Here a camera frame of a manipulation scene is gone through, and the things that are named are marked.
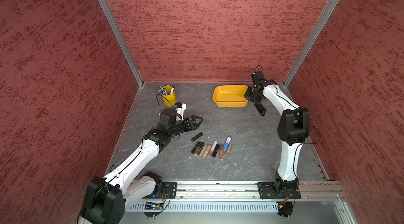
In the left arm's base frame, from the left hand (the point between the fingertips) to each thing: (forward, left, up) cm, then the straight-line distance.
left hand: (196, 124), depth 79 cm
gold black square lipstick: (-7, -1, -14) cm, 16 cm away
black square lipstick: (-7, +1, -15) cm, 17 cm away
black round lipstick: (-8, -10, -15) cm, 20 cm away
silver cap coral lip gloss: (-9, -14, -15) cm, 22 cm away
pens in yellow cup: (+23, +22, 0) cm, 32 cm away
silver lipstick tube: (-8, -4, -15) cm, 17 cm away
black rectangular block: (+21, -41, -14) cm, 48 cm away
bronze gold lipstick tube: (-7, -18, -16) cm, 25 cm away
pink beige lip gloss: (-7, -9, -16) cm, 19 cm away
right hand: (+22, -31, -6) cm, 38 cm away
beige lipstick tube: (-9, -5, -15) cm, 18 cm away
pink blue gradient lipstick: (-3, -17, -16) cm, 24 cm away
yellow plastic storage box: (+33, -22, -16) cm, 43 cm away
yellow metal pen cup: (+23, +20, -9) cm, 31 cm away
